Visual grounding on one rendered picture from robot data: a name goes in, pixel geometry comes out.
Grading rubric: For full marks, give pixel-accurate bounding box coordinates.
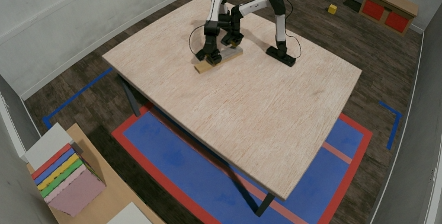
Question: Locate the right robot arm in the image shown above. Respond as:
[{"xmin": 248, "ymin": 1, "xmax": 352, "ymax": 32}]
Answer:
[{"xmin": 195, "ymin": 0, "xmax": 230, "ymax": 61}]

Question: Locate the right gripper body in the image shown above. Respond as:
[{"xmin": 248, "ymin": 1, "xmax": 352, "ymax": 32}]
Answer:
[{"xmin": 208, "ymin": 43, "xmax": 222, "ymax": 65}]

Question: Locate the light wooden beam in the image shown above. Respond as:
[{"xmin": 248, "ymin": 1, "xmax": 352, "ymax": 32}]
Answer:
[{"xmin": 194, "ymin": 52, "xmax": 243, "ymax": 74}]

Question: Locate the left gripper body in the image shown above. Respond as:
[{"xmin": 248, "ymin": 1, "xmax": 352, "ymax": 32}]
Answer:
[{"xmin": 226, "ymin": 28, "xmax": 244, "ymax": 46}]

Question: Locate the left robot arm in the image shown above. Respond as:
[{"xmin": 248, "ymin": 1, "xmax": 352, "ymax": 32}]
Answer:
[{"xmin": 219, "ymin": 0, "xmax": 296, "ymax": 65}]

